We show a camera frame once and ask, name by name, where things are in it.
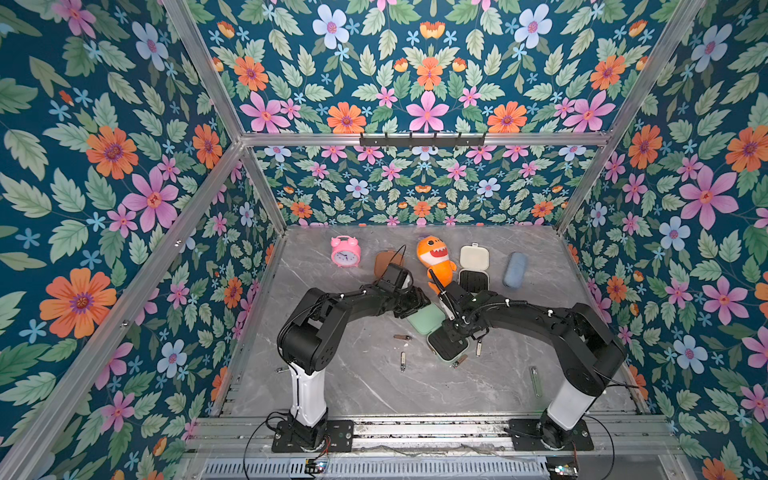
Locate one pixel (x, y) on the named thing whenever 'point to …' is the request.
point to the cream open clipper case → (474, 273)
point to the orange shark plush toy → (433, 253)
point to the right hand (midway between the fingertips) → (457, 327)
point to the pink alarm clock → (346, 251)
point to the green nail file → (536, 381)
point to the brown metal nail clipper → (459, 361)
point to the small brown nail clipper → (401, 336)
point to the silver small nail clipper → (478, 348)
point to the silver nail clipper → (402, 361)
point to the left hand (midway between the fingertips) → (430, 303)
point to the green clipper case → (429, 319)
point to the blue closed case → (516, 270)
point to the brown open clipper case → (385, 257)
